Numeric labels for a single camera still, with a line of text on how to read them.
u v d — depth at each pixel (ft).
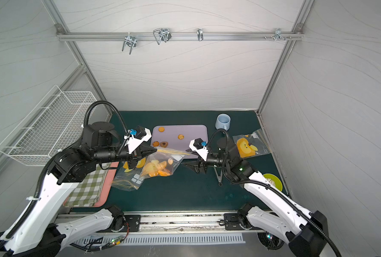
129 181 2.76
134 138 1.53
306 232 1.24
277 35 2.52
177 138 3.46
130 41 2.59
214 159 1.94
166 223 2.46
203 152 1.89
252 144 3.17
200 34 2.56
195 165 1.92
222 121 3.58
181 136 3.45
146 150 1.76
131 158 1.62
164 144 3.31
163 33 2.49
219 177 2.85
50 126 2.29
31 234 1.17
